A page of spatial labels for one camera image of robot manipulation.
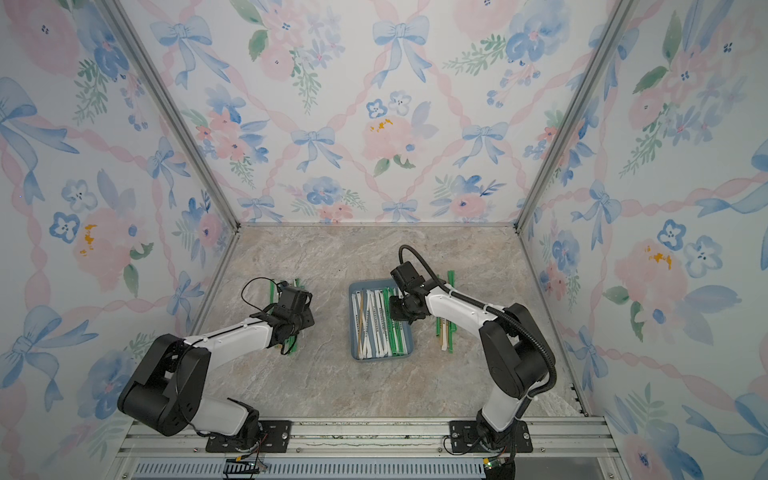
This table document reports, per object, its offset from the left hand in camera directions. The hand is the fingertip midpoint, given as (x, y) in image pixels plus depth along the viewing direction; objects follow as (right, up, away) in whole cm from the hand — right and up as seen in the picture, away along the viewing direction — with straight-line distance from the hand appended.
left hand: (307, 312), depth 94 cm
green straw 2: (-13, +5, +7) cm, 16 cm away
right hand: (+28, +1, -3) cm, 28 cm away
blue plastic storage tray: (+21, -7, -4) cm, 22 cm away
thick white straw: (+19, -8, -4) cm, 21 cm away
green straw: (+27, -4, -1) cm, 28 cm away
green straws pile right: (+43, -5, -1) cm, 44 cm away
